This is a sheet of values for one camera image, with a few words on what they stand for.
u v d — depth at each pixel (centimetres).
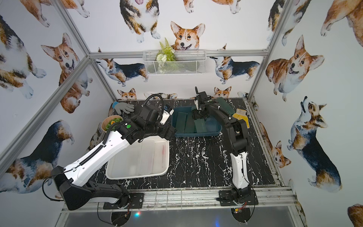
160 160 86
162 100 117
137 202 73
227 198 74
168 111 64
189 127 100
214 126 103
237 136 57
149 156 85
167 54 82
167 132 64
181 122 101
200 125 98
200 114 86
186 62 93
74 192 40
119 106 117
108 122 95
